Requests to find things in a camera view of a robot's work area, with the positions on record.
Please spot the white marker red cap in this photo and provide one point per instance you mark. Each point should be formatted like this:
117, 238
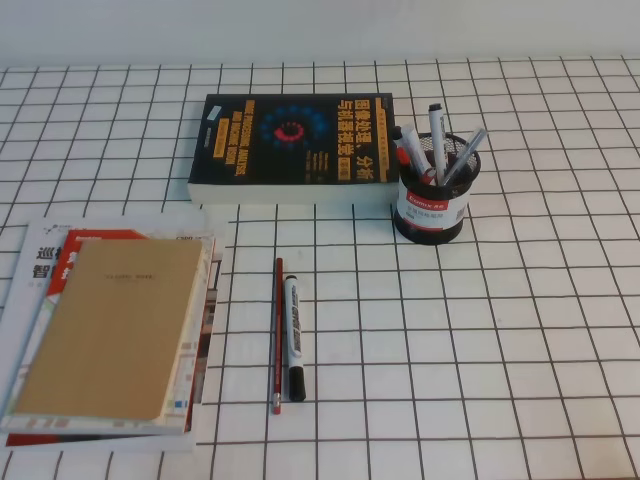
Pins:
410, 151

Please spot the black mesh pen holder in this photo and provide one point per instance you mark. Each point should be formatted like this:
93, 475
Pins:
429, 214

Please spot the white booklet with chinese text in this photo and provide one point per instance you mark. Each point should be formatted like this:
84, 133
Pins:
38, 258

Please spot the colourful map magazine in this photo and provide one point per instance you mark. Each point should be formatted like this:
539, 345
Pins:
192, 350

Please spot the red cover book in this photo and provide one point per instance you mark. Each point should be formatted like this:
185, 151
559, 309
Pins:
60, 280

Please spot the white marker black cap upright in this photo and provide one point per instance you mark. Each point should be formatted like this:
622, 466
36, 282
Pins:
438, 137

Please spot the white whiteboard marker on table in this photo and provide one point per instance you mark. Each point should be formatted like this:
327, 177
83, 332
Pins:
296, 375

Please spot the clear grey gel pen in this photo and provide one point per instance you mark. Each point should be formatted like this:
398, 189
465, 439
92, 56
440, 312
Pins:
464, 155

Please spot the thick black textbook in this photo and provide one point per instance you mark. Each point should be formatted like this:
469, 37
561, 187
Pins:
295, 149

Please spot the red pencil with eraser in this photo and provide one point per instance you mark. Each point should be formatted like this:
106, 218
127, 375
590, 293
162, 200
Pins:
278, 365

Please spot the brown kraft notebook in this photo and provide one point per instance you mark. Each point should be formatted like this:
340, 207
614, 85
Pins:
109, 348

